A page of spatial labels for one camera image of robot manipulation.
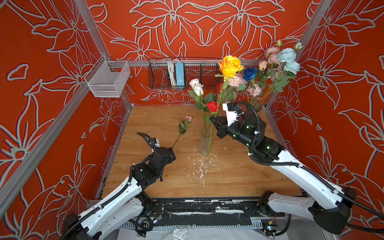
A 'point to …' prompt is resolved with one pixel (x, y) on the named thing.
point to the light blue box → (180, 75)
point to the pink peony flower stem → (254, 90)
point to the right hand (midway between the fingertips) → (208, 117)
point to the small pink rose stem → (183, 126)
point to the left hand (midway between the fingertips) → (167, 150)
